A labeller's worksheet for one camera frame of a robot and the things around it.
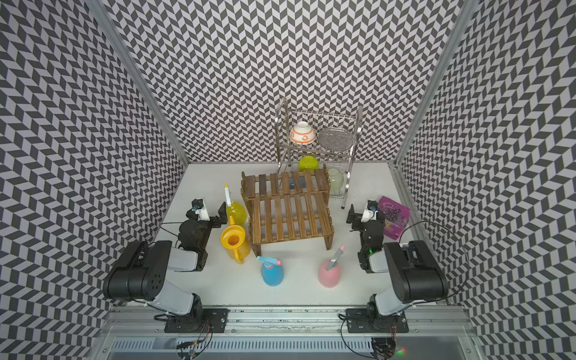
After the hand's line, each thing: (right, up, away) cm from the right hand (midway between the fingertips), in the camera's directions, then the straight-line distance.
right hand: (364, 209), depth 91 cm
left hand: (-62, +2, 0) cm, 62 cm away
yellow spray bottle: (-53, 0, -1) cm, 53 cm away
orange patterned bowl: (-25, +30, -3) cm, 40 cm away
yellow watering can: (-49, -10, -12) cm, 51 cm away
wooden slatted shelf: (-31, +1, -6) cm, 31 cm away
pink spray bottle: (-17, -16, -23) cm, 33 cm away
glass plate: (-8, +33, +22) cm, 40 cm away
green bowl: (-23, +20, +16) cm, 34 cm away
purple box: (+14, -3, +3) cm, 15 cm away
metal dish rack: (-32, +26, +25) cm, 48 cm away
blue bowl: (-29, +11, -11) cm, 33 cm away
